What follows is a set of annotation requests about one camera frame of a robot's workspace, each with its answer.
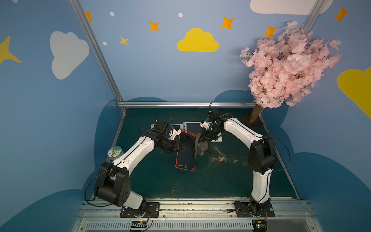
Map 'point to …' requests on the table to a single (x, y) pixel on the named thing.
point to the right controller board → (260, 225)
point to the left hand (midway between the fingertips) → (184, 148)
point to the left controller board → (138, 225)
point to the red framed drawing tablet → (186, 159)
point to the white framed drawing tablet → (177, 126)
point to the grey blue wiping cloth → (200, 147)
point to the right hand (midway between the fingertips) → (200, 140)
